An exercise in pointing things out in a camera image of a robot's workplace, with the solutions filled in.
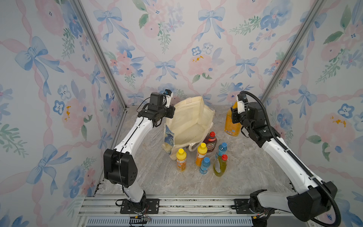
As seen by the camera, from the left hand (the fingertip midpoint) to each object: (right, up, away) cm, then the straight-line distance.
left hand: (174, 107), depth 84 cm
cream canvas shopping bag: (+13, -7, +19) cm, 24 cm away
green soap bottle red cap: (+25, -32, -8) cm, 42 cm away
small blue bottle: (+28, -24, -3) cm, 37 cm away
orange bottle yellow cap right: (+15, -24, -12) cm, 31 cm away
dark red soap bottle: (+22, -21, +2) cm, 31 cm away
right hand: (+34, 0, -9) cm, 36 cm away
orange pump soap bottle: (+33, -12, -2) cm, 35 cm away
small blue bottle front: (+17, -32, -8) cm, 37 cm away
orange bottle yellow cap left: (+4, -26, -13) cm, 30 cm away
